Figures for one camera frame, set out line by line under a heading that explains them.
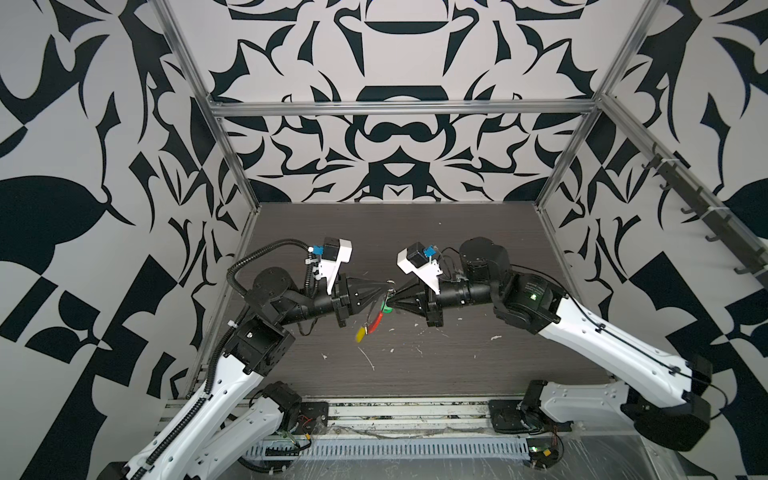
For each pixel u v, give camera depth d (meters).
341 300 0.49
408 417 0.76
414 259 0.48
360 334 0.67
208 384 0.44
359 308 0.53
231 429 0.55
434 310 0.50
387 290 0.55
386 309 0.57
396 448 0.71
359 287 0.55
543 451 0.71
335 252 0.49
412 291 0.54
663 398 0.40
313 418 0.74
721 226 0.55
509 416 0.74
